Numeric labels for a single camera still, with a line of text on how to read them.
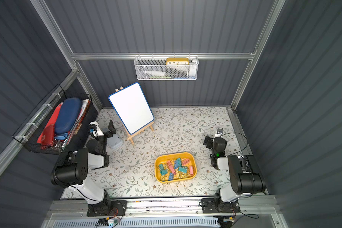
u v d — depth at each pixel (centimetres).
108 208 68
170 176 82
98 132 77
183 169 83
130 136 94
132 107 84
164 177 82
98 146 69
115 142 96
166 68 89
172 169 84
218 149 71
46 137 65
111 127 81
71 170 47
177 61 87
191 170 83
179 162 88
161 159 89
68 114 72
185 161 88
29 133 61
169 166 86
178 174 82
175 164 87
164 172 82
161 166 86
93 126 72
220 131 81
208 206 73
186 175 83
